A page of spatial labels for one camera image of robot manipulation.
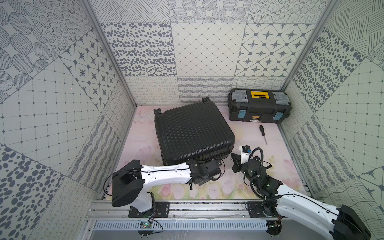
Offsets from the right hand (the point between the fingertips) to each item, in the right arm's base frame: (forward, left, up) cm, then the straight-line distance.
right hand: (232, 155), depth 82 cm
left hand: (-10, +15, -2) cm, 18 cm away
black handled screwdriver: (+23, -26, -10) cm, 36 cm away
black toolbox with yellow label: (+35, -21, +6) cm, 41 cm away
